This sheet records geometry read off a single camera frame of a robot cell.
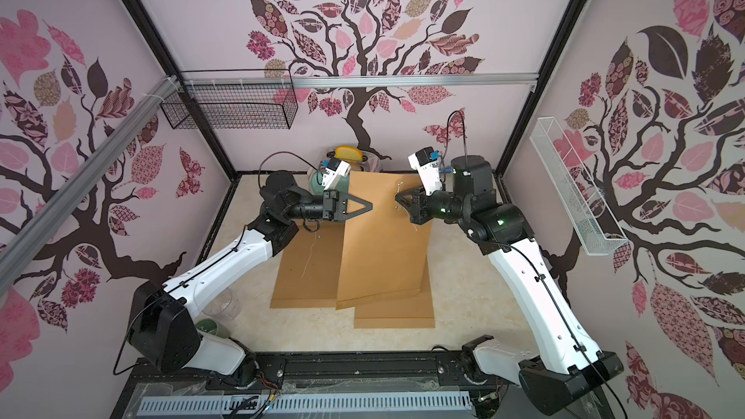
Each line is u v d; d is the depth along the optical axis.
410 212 0.60
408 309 0.85
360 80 0.93
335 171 0.63
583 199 0.70
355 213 0.63
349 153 1.01
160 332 0.41
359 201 0.63
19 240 0.51
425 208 0.55
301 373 0.74
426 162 0.54
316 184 0.64
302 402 0.70
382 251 0.66
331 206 0.59
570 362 0.36
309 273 0.93
